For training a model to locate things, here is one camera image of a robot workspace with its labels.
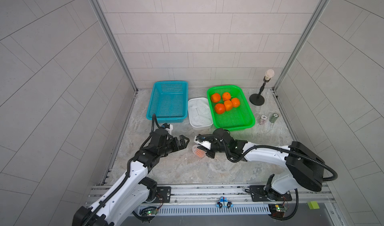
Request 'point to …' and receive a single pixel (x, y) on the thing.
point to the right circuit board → (277, 210)
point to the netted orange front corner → (235, 102)
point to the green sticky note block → (313, 205)
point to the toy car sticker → (223, 202)
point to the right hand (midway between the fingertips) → (198, 147)
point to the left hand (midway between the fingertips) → (185, 140)
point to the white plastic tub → (201, 127)
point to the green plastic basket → (240, 118)
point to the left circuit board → (148, 210)
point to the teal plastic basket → (169, 102)
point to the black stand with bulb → (257, 99)
